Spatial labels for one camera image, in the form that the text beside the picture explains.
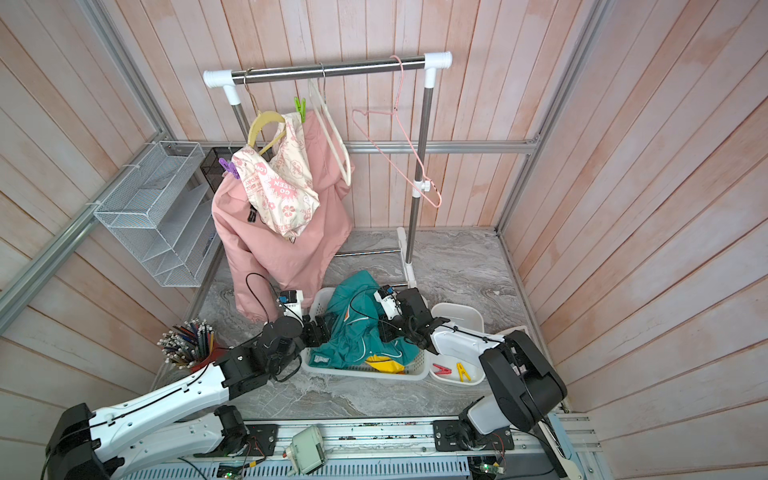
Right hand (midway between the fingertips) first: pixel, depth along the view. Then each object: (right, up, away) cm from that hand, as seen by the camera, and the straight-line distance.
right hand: (374, 323), depth 89 cm
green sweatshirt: (-5, -1, -10) cm, 11 cm away
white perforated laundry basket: (-17, +7, -1) cm, 19 cm away
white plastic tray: (+27, +2, +2) cm, 27 cm away
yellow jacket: (+3, -9, -9) cm, 13 cm away
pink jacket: (-26, +19, -20) cm, 38 cm away
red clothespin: (+20, -12, -5) cm, 24 cm away
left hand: (-14, +3, -11) cm, 18 cm away
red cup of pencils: (-48, -3, -13) cm, 50 cm away
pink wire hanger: (+9, +51, +18) cm, 55 cm away
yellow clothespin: (+25, -13, -5) cm, 29 cm away
